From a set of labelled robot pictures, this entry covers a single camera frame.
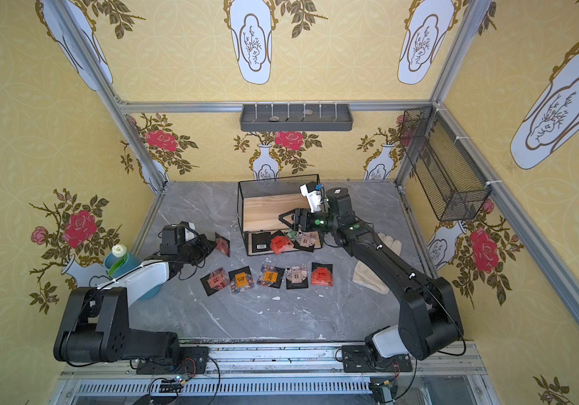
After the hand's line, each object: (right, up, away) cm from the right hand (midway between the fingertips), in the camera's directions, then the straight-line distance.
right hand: (280, 222), depth 77 cm
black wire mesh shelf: (-8, +6, +17) cm, 20 cm away
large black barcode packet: (-9, -10, +20) cm, 24 cm away
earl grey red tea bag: (-23, -10, +19) cm, 31 cm away
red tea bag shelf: (-1, -10, +20) cm, 23 cm away
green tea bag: (+4, -7, +23) cm, 24 cm away
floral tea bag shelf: (+9, -9, +20) cm, 24 cm away
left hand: (-24, -8, +14) cm, 29 cm away
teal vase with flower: (-45, -11, -6) cm, 46 cm away
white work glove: (+29, -21, +13) cm, 38 cm away
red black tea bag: (+14, -20, +14) cm, 29 cm away
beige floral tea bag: (+5, -21, +13) cm, 25 cm away
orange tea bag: (-15, -21, +13) cm, 29 cm away
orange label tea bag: (-4, -20, +13) cm, 25 cm away
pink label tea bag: (-24, -22, +13) cm, 35 cm away
